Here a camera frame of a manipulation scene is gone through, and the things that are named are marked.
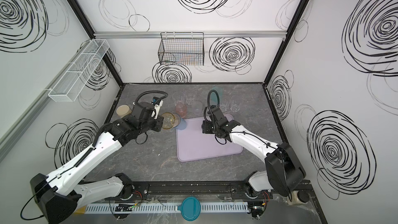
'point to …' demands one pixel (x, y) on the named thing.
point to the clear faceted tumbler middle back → (190, 99)
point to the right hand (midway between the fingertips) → (203, 126)
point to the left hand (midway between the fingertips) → (162, 117)
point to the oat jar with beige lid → (123, 110)
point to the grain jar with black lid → (296, 197)
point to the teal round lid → (190, 208)
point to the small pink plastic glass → (181, 108)
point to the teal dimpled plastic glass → (213, 95)
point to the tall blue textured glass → (182, 125)
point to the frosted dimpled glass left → (197, 108)
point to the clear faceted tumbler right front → (235, 106)
